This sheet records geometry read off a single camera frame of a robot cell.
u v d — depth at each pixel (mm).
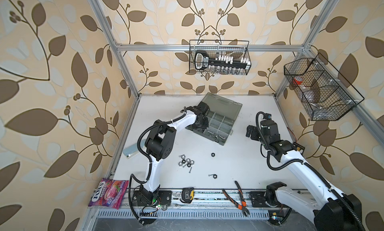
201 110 782
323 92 749
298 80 883
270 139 607
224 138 940
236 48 911
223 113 1050
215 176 822
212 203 736
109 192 737
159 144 534
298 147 897
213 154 892
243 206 721
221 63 840
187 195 734
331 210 376
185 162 866
